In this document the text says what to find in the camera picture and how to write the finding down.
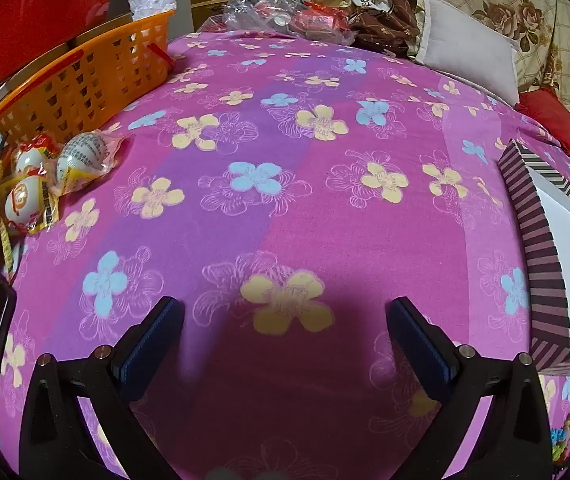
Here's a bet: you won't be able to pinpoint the brown patterned quilt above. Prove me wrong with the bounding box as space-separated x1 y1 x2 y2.
347 5 421 58

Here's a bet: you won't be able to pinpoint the red packet in plastic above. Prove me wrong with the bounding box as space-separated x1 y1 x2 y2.
287 2 358 46

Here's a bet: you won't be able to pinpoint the pink floral bed sheet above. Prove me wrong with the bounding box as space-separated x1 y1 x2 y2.
0 25 570 480

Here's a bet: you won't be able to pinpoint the white pillow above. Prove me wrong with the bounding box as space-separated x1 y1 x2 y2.
417 0 521 106

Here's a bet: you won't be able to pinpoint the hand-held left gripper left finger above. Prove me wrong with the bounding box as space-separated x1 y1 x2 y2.
19 296 186 480

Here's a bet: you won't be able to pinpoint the white plastic bag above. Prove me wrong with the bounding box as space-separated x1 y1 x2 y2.
129 0 176 21

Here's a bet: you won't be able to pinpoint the beige floral quilt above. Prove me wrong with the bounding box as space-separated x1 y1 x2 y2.
355 0 570 131

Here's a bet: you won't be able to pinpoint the striped cardboard box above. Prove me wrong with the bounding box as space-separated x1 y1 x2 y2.
498 139 570 375

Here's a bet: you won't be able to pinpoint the clear plastic bags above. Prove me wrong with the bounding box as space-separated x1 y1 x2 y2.
222 0 311 33

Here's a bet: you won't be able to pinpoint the egg-shaped snack packet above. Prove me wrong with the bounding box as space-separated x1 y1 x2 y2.
0 172 60 233
55 130 133 196
10 132 60 176

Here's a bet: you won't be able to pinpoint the orange plastic basket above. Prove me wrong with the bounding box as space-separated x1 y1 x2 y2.
0 9 178 143

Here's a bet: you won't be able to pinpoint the red ruffled pillow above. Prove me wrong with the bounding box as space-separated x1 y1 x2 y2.
515 87 570 186

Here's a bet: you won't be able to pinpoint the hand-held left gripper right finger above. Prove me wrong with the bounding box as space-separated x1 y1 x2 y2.
386 296 553 480

